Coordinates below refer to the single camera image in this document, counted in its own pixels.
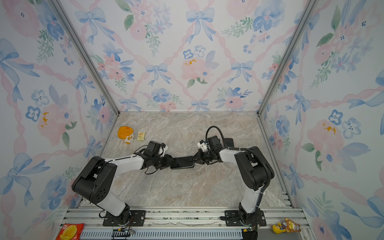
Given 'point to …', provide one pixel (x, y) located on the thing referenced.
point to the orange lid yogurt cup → (126, 133)
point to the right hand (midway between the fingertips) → (190, 160)
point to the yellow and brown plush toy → (288, 225)
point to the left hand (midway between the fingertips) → (175, 162)
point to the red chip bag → (70, 232)
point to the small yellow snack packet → (141, 136)
